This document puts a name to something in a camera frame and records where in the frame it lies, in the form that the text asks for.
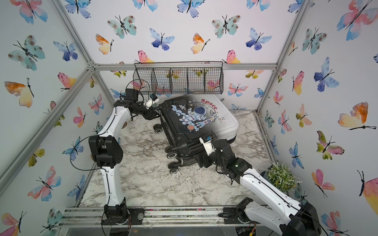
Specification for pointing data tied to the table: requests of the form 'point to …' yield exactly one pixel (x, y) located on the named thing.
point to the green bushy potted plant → (280, 175)
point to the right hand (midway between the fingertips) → (201, 151)
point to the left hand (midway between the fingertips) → (156, 109)
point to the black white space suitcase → (185, 120)
